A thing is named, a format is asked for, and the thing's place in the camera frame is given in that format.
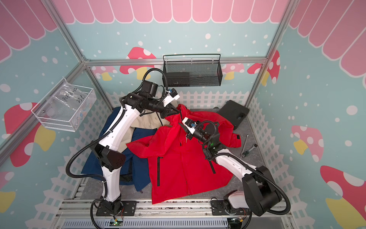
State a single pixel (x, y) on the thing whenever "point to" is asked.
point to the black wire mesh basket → (192, 70)
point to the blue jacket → (92, 165)
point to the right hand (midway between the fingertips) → (181, 120)
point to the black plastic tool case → (234, 112)
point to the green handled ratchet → (244, 154)
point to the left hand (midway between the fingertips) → (176, 113)
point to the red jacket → (179, 166)
